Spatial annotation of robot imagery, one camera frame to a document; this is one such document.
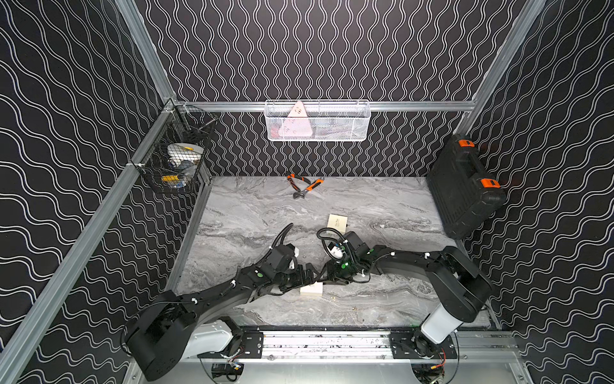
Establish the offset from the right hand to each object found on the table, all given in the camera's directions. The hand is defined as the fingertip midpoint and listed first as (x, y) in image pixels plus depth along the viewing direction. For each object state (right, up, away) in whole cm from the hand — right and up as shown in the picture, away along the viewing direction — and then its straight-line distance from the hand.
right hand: (321, 280), depth 85 cm
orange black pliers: (-13, +41, +36) cm, 56 cm away
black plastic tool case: (+53, +31, +4) cm, 62 cm away
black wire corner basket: (-48, +45, -6) cm, 66 cm away
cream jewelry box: (-3, -3, -1) cm, 4 cm away
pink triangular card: (-9, +58, +6) cm, 59 cm away
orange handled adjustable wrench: (-8, +31, +29) cm, 43 cm away
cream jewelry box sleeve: (+8, +19, +16) cm, 26 cm away
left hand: (-3, +3, -4) cm, 6 cm away
